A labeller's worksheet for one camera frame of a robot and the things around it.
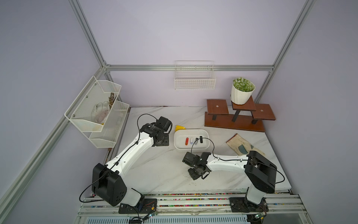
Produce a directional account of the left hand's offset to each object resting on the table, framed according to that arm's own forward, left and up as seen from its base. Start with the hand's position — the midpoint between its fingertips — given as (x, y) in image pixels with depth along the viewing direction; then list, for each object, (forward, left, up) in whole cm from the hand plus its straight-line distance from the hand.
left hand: (161, 143), depth 81 cm
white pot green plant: (+24, -48, +19) cm, 58 cm away
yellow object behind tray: (+23, -10, -15) cm, 29 cm away
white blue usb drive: (+11, -19, -14) cm, 26 cm away
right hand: (-13, -21, -16) cm, 30 cm away
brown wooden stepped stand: (+31, -65, -11) cm, 73 cm away
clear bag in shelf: (+12, +35, +14) cm, 39 cm away
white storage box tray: (+14, -11, -15) cm, 23 cm away
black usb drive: (+12, -26, -15) cm, 33 cm away
